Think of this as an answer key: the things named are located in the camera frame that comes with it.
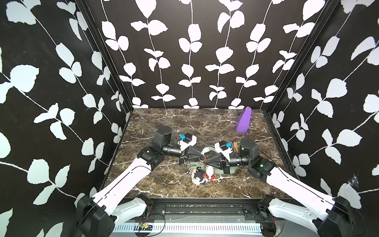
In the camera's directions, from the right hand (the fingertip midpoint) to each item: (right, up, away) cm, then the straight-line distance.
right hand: (207, 161), depth 65 cm
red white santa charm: (+1, -7, +1) cm, 7 cm away
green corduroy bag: (-6, -4, +8) cm, 11 cm away
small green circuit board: (-31, -33, +6) cm, 46 cm away
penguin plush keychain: (-4, -10, +6) cm, 12 cm away
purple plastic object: (+28, +19, +36) cm, 50 cm away
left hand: (-3, +4, -1) cm, 5 cm away
